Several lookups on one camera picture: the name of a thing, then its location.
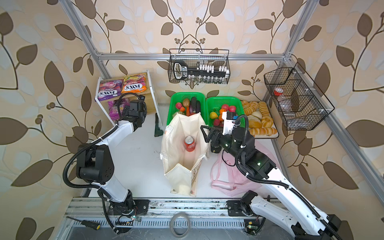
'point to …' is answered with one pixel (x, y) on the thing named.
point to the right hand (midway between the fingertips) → (207, 128)
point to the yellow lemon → (213, 115)
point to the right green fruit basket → (214, 103)
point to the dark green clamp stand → (158, 132)
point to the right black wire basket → (301, 104)
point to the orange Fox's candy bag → (134, 83)
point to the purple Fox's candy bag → (109, 88)
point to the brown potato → (186, 102)
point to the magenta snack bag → (113, 109)
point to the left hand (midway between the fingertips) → (131, 108)
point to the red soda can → (189, 143)
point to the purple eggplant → (198, 106)
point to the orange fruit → (221, 110)
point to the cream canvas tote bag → (184, 149)
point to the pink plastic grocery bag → (226, 176)
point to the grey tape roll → (175, 215)
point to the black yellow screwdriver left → (88, 224)
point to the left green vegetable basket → (177, 97)
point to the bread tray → (260, 120)
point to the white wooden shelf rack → (149, 96)
